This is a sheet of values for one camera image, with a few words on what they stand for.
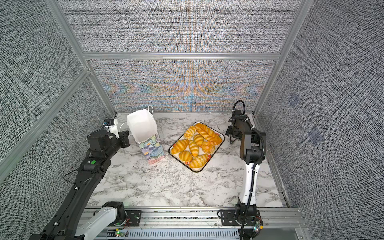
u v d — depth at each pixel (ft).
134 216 2.41
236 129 2.82
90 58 2.90
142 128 3.25
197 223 2.40
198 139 3.27
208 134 3.39
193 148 3.17
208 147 3.11
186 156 2.98
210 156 3.10
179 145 3.13
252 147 2.02
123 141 2.18
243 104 3.20
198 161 2.90
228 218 2.38
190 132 3.37
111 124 2.07
